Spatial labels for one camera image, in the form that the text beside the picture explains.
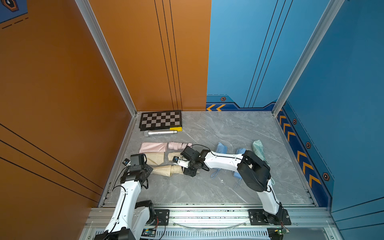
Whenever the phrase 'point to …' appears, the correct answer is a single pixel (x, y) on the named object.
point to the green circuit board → (150, 232)
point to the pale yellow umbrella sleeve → (164, 170)
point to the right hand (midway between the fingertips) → (187, 167)
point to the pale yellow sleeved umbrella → (175, 169)
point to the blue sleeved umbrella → (239, 151)
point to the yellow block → (179, 129)
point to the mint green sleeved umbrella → (258, 147)
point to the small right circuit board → (281, 232)
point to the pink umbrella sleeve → (153, 147)
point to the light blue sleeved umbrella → (221, 149)
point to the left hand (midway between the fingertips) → (147, 167)
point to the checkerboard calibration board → (160, 120)
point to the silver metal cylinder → (159, 132)
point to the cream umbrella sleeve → (155, 158)
